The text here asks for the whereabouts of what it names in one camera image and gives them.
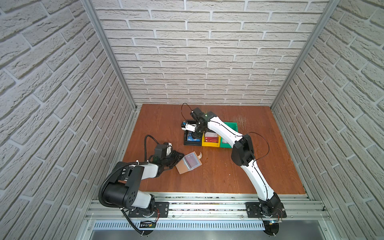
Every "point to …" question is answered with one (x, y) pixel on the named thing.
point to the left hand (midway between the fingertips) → (184, 153)
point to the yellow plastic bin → (211, 139)
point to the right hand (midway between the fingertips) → (195, 133)
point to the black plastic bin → (189, 141)
